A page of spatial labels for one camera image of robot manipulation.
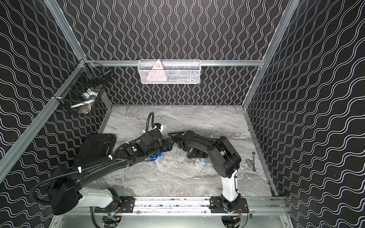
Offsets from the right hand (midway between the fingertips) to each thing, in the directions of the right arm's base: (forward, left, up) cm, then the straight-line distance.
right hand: (200, 155), depth 90 cm
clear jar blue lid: (-11, +23, +20) cm, 32 cm away
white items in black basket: (+23, +69, +27) cm, 78 cm away
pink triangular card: (+39, +27, +34) cm, 59 cm away
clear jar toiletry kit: (-6, 0, +3) cm, 7 cm away
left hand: (+2, +18, +17) cm, 25 cm away
